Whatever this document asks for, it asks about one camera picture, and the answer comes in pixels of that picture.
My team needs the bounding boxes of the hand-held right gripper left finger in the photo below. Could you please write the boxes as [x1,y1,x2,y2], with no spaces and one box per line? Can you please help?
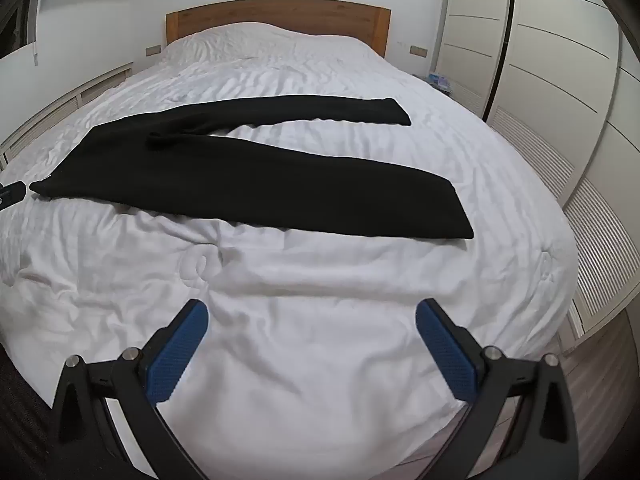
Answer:
[50,299,211,480]

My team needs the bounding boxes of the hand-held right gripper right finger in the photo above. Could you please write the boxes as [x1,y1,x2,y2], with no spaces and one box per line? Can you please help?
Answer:
[415,298,581,480]

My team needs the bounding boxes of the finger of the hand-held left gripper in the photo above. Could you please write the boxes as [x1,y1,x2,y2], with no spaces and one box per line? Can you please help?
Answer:
[0,181,27,209]

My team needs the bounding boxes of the black pants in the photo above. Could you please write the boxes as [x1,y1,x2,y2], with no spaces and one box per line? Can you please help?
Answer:
[29,95,475,241]

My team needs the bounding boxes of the white slatted radiator cover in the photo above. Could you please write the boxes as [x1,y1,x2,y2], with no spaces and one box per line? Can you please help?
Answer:
[0,61,135,166]

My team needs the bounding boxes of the bed with white duvet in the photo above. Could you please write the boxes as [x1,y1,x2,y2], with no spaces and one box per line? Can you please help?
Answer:
[0,22,581,480]

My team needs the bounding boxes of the window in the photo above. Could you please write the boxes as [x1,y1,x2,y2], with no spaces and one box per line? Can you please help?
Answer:
[0,0,41,56]

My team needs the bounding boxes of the wooden headboard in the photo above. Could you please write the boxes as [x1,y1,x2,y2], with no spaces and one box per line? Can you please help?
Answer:
[165,0,392,59]

